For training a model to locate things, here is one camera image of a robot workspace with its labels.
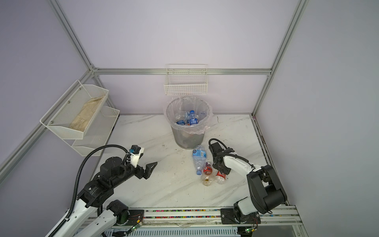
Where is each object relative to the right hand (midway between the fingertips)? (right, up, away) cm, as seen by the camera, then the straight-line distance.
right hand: (220, 167), depth 90 cm
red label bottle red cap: (-1, -4, -8) cm, 9 cm away
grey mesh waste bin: (-21, +16, +6) cm, 27 cm away
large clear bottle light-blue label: (-13, +6, +3) cm, 14 cm away
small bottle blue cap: (-16, +30, -2) cm, 34 cm away
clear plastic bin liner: (-26, +37, +6) cm, 46 cm away
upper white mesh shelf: (-84, +31, -10) cm, 90 cm away
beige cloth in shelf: (-75, +28, -14) cm, 81 cm away
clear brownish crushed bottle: (-8, -7, -4) cm, 11 cm away
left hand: (-39, +9, -18) cm, 44 cm away
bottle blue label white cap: (-25, +28, +3) cm, 37 cm away
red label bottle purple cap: (-8, -1, -3) cm, 9 cm away
